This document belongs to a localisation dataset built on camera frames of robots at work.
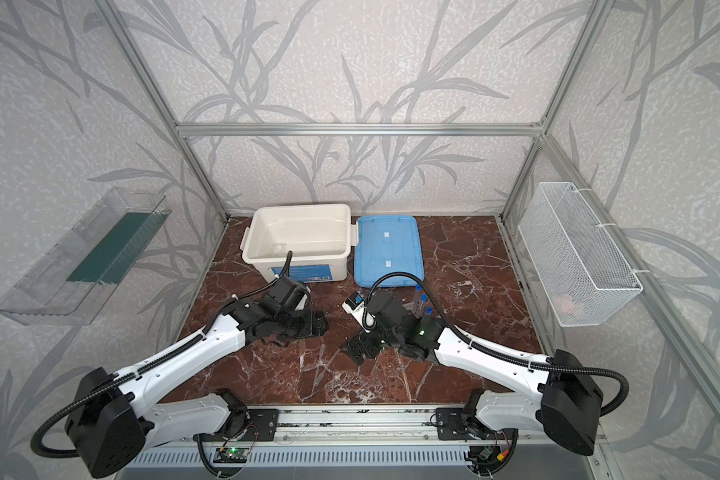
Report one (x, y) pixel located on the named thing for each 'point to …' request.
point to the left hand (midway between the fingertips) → (323, 320)
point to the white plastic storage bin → (319, 237)
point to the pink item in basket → (563, 303)
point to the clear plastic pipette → (319, 378)
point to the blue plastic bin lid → (386, 244)
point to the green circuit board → (231, 455)
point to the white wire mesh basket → (585, 278)
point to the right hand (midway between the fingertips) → (353, 325)
